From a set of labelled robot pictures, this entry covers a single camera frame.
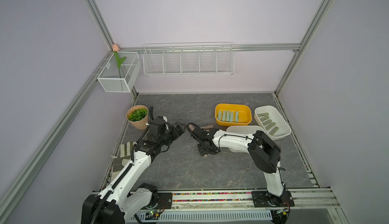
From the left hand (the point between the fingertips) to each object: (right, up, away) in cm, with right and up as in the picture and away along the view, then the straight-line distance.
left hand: (182, 130), depth 80 cm
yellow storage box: (+41, +8, +28) cm, 50 cm away
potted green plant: (-30, +7, +14) cm, 33 cm away
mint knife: (+29, +7, +26) cm, 40 cm away
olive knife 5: (+58, -3, +20) cm, 62 cm away
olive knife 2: (+55, +5, +26) cm, 61 cm away
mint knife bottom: (+26, +7, +26) cm, 37 cm away
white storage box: (+37, -2, +17) cm, 41 cm away
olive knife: (+51, +7, +25) cm, 58 cm away
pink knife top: (+14, -1, +24) cm, 28 cm away
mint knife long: (+23, +7, +26) cm, 35 cm away
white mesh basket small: (-38, +28, -1) cm, 47 cm away
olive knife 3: (+55, +2, +23) cm, 60 cm away
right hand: (+12, -13, +11) cm, 21 cm away
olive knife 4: (+57, 0, +23) cm, 61 cm away
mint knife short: (+31, +6, +26) cm, 41 cm away
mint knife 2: (+35, +6, +26) cm, 44 cm away
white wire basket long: (+1, +47, +26) cm, 53 cm away
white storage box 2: (+58, +4, +26) cm, 64 cm away
